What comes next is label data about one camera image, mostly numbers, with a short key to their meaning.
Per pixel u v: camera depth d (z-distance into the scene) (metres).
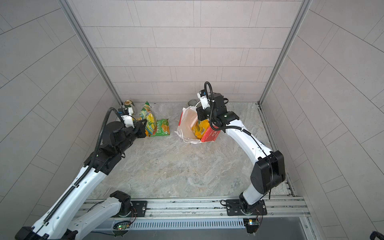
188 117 0.89
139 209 0.71
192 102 1.12
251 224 0.68
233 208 0.71
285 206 0.72
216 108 0.60
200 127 0.90
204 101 0.70
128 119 0.59
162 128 0.98
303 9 0.71
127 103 1.02
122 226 0.64
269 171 0.42
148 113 0.69
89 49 0.85
